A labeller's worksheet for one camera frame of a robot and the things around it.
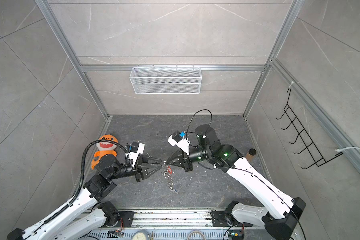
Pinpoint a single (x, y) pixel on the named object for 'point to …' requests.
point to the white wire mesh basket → (165, 80)
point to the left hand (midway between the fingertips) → (160, 162)
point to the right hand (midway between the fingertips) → (168, 161)
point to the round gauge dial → (140, 235)
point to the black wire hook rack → (297, 124)
